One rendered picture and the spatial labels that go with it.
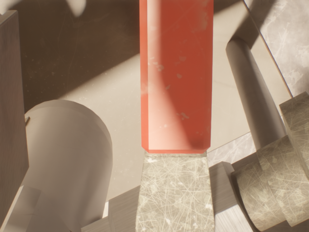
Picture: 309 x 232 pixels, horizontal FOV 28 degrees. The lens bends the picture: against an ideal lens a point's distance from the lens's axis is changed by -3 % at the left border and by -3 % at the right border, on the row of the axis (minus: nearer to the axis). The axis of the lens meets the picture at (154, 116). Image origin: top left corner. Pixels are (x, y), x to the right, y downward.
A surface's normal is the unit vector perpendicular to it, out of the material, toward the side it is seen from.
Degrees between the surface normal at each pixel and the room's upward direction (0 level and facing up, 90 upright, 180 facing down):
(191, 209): 0
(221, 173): 60
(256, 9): 0
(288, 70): 0
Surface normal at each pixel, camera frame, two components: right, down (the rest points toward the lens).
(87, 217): 0.92, -0.37
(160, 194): -0.03, 0.35
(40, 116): -0.21, -0.92
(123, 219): -0.43, -0.54
